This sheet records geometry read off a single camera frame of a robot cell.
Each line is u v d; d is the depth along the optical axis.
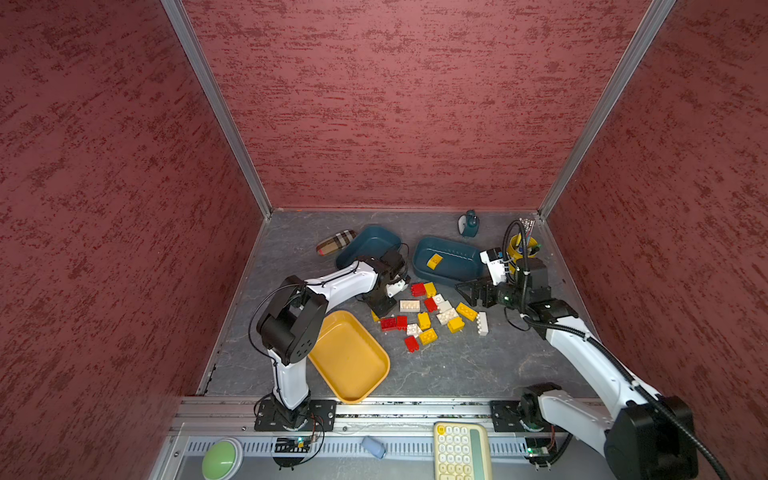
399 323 0.90
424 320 0.90
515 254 0.95
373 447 0.69
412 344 0.86
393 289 0.83
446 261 1.05
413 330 0.87
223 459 0.67
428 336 0.87
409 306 0.93
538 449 0.71
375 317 0.83
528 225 0.95
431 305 0.94
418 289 0.97
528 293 0.62
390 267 0.76
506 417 0.74
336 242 1.07
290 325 0.48
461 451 0.68
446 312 0.92
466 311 0.92
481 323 0.89
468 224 1.07
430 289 0.95
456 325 0.89
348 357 0.83
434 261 1.03
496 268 0.72
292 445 0.71
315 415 0.74
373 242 1.10
